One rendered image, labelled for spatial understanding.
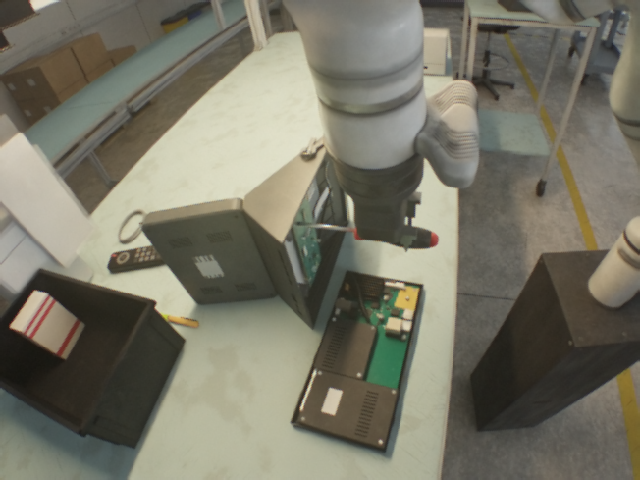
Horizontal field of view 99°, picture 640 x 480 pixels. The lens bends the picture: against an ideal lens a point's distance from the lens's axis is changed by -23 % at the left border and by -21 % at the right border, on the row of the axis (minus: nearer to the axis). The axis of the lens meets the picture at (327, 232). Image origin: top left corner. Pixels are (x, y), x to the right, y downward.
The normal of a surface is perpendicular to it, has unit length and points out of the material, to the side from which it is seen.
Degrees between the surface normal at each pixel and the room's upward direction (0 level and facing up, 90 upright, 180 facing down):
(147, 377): 90
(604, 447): 0
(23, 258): 90
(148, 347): 90
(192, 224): 90
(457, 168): 61
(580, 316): 0
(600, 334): 0
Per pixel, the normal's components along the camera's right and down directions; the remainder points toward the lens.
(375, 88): 0.07, 0.87
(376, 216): -0.28, 0.67
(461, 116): -0.28, -0.47
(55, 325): 0.98, 0.05
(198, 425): -0.12, -0.67
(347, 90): -0.36, 0.86
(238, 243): 0.07, 0.73
